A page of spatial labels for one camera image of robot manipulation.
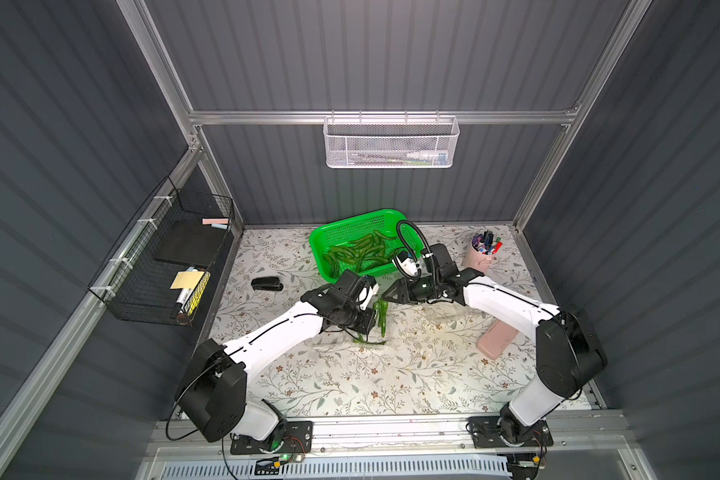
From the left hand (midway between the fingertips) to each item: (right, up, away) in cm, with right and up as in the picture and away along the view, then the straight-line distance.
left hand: (374, 323), depth 81 cm
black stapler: (-37, +8, +21) cm, 43 cm away
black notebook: (-49, +22, -2) cm, 54 cm away
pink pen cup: (+36, +20, +17) cm, 44 cm away
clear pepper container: (+1, -4, +3) cm, 5 cm away
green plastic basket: (-2, +23, +31) cm, 39 cm away
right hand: (+4, +7, +1) cm, 8 cm away
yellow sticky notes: (-45, +13, -10) cm, 48 cm away
